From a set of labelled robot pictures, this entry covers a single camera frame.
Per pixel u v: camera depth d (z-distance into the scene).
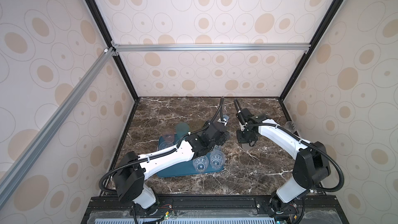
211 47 0.90
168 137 0.97
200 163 0.87
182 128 0.99
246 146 0.95
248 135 0.73
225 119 0.66
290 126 1.00
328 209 0.73
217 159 0.87
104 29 0.82
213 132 0.56
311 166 0.44
